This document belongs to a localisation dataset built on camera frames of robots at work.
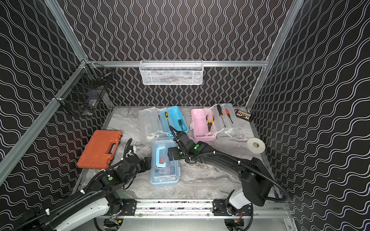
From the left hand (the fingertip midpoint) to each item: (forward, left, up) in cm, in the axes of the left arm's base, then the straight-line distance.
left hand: (145, 158), depth 80 cm
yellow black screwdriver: (+34, -7, -3) cm, 34 cm away
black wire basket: (+36, +46, +15) cm, 61 cm away
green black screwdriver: (+33, -16, -10) cm, 38 cm away
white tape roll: (+19, -69, -10) cm, 72 cm away
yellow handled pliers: (+29, -37, -3) cm, 47 cm away
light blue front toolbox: (-3, -10, -10) cm, 14 cm away
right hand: (+4, -16, +1) cm, 17 cm away
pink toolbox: (+32, -43, -1) cm, 53 cm away
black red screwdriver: (+36, -45, +2) cm, 57 cm away
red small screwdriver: (+37, -49, +2) cm, 62 cm away
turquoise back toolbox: (+26, 0, -1) cm, 26 cm away
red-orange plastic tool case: (+4, +33, -6) cm, 34 cm away
